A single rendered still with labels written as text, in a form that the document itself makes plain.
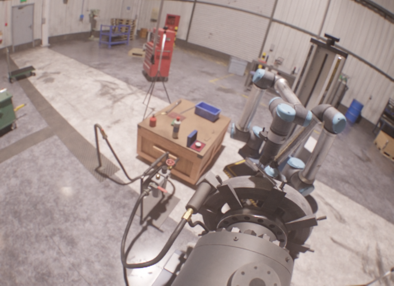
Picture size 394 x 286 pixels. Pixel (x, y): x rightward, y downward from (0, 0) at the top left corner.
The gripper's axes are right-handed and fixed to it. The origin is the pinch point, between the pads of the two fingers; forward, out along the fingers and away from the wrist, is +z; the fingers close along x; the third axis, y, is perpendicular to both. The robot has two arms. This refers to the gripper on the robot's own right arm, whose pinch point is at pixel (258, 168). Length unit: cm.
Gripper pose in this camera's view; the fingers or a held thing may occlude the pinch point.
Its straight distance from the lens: 106.5
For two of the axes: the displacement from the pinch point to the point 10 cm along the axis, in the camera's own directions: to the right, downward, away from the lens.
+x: 8.5, -1.8, 4.9
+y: 5.1, 5.3, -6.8
